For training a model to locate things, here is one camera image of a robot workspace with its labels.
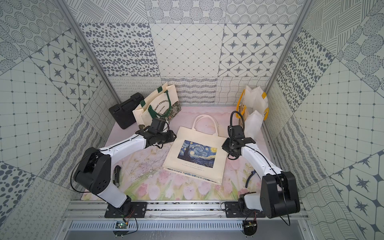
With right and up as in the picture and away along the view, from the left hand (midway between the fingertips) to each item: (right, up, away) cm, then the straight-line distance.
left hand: (179, 138), depth 89 cm
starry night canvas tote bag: (+13, -10, +7) cm, 18 cm away
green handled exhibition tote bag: (-12, +22, +13) cm, 28 cm away
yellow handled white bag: (+55, +21, +28) cm, 65 cm away
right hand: (+29, -7, -1) cm, 30 cm away
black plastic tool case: (-37, +16, +6) cm, 41 cm away
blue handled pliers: (+44, -20, -3) cm, 48 cm away
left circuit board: (-26, -40, -17) cm, 51 cm away
